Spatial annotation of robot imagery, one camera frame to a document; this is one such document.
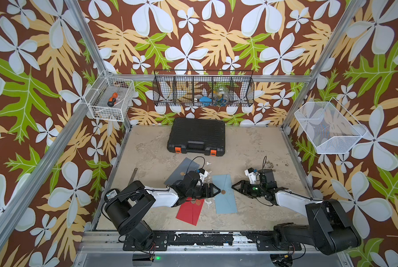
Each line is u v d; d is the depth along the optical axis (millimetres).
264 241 735
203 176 819
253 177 837
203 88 965
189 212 820
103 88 866
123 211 457
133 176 958
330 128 816
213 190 779
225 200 873
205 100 940
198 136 1124
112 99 802
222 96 977
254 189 776
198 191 715
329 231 422
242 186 800
